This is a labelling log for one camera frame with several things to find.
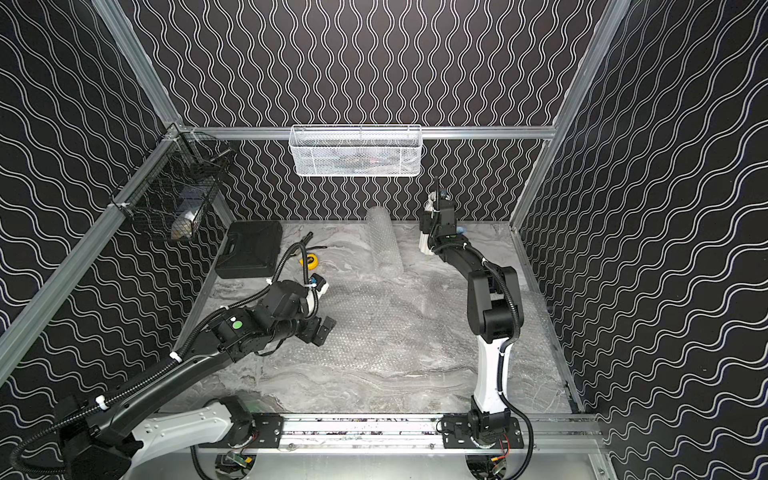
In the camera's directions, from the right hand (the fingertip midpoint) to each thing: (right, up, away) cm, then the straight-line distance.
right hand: (438, 211), depth 101 cm
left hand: (-34, -28, -26) cm, 51 cm away
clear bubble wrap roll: (-17, -15, -1) cm, 23 cm away
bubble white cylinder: (-4, -11, +6) cm, 13 cm away
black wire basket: (-84, +3, -8) cm, 85 cm away
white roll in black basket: (-73, -7, -18) cm, 76 cm away
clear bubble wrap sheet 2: (-16, -37, -9) cm, 41 cm away
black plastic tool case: (-65, -13, +3) cm, 66 cm away
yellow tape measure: (-45, -17, +9) cm, 49 cm away
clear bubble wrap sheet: (+25, -45, -15) cm, 53 cm away
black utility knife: (-49, -9, +14) cm, 51 cm away
